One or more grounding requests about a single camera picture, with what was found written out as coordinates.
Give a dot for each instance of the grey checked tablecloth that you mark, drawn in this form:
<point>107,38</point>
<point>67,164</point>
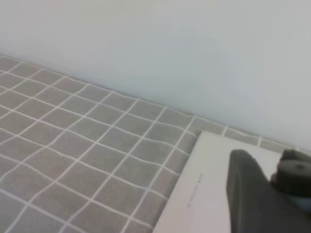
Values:
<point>80,158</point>

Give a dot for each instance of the desert car brochure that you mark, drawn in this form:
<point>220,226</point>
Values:
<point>198,203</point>

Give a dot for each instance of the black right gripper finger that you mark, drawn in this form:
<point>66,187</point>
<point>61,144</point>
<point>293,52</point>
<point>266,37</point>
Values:
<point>255,205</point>

